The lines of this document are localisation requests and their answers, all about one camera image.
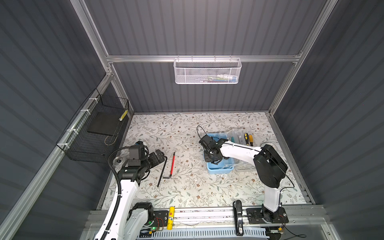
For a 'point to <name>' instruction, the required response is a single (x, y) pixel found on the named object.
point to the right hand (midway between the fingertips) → (210, 158)
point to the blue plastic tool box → (226, 165)
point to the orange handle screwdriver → (251, 140)
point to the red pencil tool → (172, 165)
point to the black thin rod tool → (166, 157)
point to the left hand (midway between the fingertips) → (156, 157)
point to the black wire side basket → (93, 133)
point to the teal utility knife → (233, 139)
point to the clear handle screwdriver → (239, 137)
